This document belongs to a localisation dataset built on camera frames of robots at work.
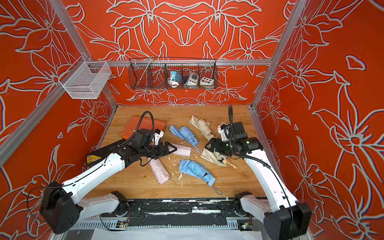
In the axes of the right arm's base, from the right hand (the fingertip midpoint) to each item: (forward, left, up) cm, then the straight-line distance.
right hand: (208, 147), depth 73 cm
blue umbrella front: (-6, +4, -15) cm, 17 cm away
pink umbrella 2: (+7, +15, -16) cm, 23 cm away
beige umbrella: (+25, +1, -15) cm, 30 cm away
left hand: (0, +18, -3) cm, 18 cm away
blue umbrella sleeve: (+22, +20, -16) cm, 33 cm away
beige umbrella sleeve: (+4, -5, -19) cm, 20 cm away
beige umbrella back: (+7, -5, +8) cm, 11 cm away
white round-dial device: (+41, +9, +12) cm, 43 cm away
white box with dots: (+43, +1, +10) cm, 45 cm away
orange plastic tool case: (+29, +52, -17) cm, 62 cm away
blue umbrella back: (+19, +12, -15) cm, 27 cm away
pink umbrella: (-7, +26, -16) cm, 31 cm away
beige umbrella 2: (0, -12, -16) cm, 20 cm away
